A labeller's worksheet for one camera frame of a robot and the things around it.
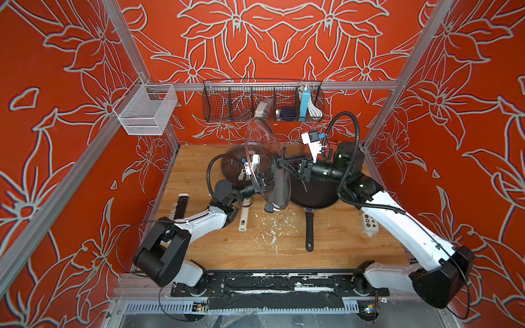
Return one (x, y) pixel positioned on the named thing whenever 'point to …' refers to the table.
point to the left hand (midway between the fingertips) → (282, 180)
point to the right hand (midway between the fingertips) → (278, 163)
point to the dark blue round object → (288, 114)
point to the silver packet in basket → (263, 108)
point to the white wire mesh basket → (145, 110)
